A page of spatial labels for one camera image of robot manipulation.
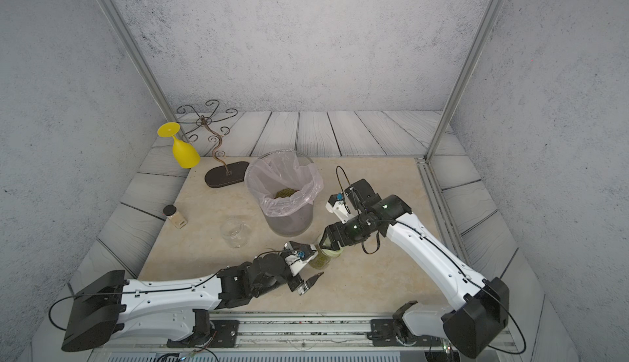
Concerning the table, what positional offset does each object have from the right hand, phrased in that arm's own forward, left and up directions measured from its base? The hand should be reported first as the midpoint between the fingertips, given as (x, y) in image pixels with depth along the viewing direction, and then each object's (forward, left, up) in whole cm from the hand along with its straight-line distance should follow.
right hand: (332, 242), depth 71 cm
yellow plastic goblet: (+33, +54, +5) cm, 64 cm away
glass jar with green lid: (-4, +3, -3) cm, 6 cm away
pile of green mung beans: (+27, +18, -12) cm, 35 cm away
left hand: (-4, +5, -5) cm, 8 cm away
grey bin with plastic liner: (+27, +17, -6) cm, 33 cm away
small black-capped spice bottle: (+16, +59, -13) cm, 62 cm away
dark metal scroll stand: (+56, +61, +4) cm, 83 cm away
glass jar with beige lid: (+13, +37, -19) cm, 43 cm away
